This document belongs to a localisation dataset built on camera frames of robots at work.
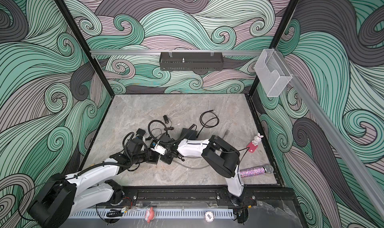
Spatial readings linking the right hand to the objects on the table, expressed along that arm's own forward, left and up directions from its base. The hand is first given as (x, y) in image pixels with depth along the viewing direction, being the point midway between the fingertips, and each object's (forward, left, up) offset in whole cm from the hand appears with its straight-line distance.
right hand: (163, 156), depth 88 cm
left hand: (+1, +5, +2) cm, 6 cm away
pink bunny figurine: (+7, -55, +1) cm, 56 cm away
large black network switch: (+14, -15, +2) cm, 21 cm away
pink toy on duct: (-29, +1, +7) cm, 29 cm away
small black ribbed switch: (-2, +4, +5) cm, 7 cm away
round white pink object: (-29, -25, +7) cm, 39 cm away
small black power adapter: (+16, +17, +2) cm, 23 cm away
